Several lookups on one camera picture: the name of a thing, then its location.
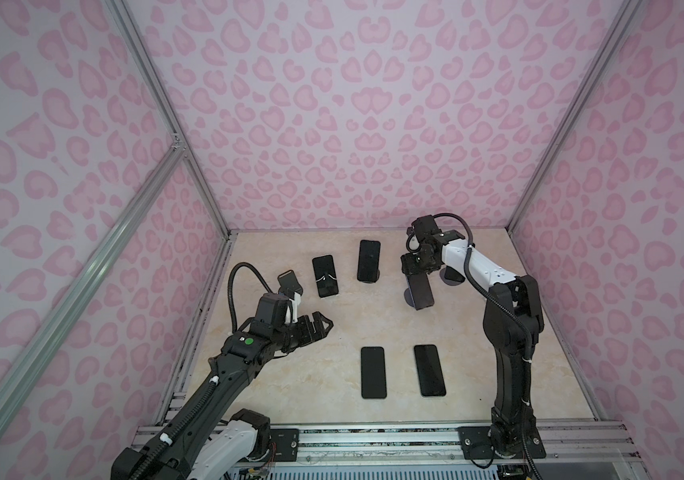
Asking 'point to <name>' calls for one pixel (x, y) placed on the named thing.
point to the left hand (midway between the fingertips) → (323, 324)
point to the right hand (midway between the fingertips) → (415, 263)
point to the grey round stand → (289, 284)
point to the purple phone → (421, 291)
